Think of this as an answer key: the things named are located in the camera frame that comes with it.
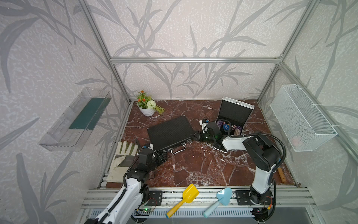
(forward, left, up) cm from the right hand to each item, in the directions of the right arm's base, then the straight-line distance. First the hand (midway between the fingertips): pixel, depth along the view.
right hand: (192, 135), depth 94 cm
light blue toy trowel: (-35, -16, -5) cm, 39 cm away
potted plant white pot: (+19, +32, +9) cm, 38 cm away
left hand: (-14, +17, -1) cm, 22 cm away
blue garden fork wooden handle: (-25, -52, -4) cm, 58 cm away
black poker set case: (-3, +13, +4) cm, 14 cm away
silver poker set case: (+13, -29, +4) cm, 32 cm away
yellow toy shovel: (-35, +2, -5) cm, 35 cm away
